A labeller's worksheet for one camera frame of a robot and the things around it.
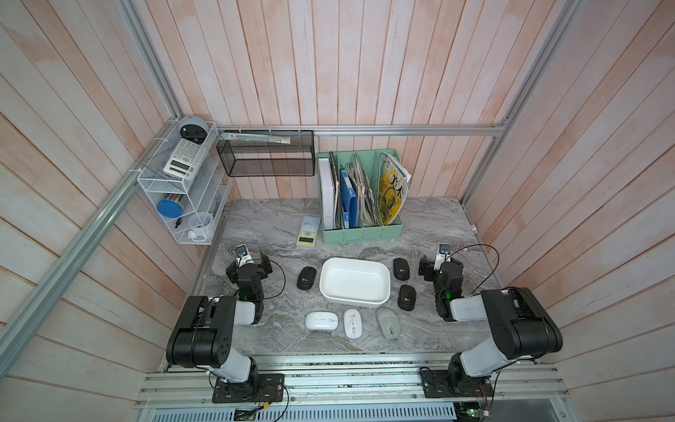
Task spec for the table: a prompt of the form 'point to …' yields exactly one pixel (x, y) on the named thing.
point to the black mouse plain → (306, 278)
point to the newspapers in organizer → (359, 182)
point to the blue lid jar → (169, 208)
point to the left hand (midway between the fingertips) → (250, 258)
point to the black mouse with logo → (401, 269)
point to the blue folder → (349, 201)
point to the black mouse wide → (407, 298)
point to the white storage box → (354, 281)
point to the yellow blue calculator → (308, 230)
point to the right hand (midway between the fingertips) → (438, 254)
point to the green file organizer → (369, 161)
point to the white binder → (330, 183)
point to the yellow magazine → (393, 186)
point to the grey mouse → (388, 322)
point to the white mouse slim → (352, 323)
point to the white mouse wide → (321, 321)
